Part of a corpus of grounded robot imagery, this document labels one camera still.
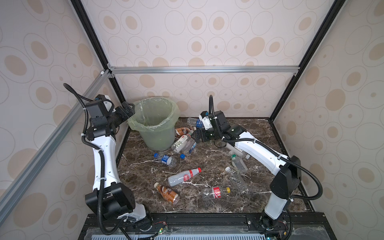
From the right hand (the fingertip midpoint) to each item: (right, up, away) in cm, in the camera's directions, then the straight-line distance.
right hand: (198, 133), depth 81 cm
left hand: (-32, +14, -9) cm, 36 cm away
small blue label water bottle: (-18, -17, +13) cm, 28 cm away
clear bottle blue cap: (-4, -8, +19) cm, 21 cm away
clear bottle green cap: (+26, -19, +12) cm, 34 cm away
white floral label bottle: (-13, -8, +16) cm, 22 cm away
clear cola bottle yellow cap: (+9, -31, -3) cm, 32 cm away
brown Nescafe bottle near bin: (-10, +1, +25) cm, 27 cm away
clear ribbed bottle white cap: (+23, -27, +7) cm, 37 cm away
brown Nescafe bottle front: (-15, -32, -3) cm, 35 cm away
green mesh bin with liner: (-30, +10, +23) cm, 39 cm away
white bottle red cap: (-8, -25, +4) cm, 27 cm away
